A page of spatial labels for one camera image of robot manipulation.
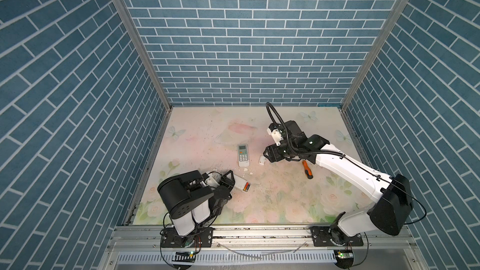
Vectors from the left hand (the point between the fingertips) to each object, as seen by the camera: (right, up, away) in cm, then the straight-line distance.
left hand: (234, 175), depth 88 cm
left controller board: (-18, -28, -16) cm, 37 cm away
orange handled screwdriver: (+36, +2, +3) cm, 36 cm away
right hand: (+15, +13, -8) cm, 22 cm away
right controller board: (+45, -29, -15) cm, 56 cm away
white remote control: (+4, +8, +8) cm, 12 cm away
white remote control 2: (+4, -4, -2) cm, 6 cm away
